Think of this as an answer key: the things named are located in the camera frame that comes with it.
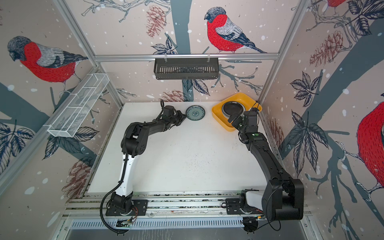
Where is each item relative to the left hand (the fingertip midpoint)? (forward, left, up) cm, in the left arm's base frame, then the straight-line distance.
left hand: (188, 114), depth 105 cm
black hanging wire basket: (+26, +1, +19) cm, 32 cm away
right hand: (-16, -28, +14) cm, 35 cm away
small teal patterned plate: (+5, -5, -4) cm, 8 cm away
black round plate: (+10, -35, -4) cm, 36 cm away
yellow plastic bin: (+6, -22, -5) cm, 23 cm away
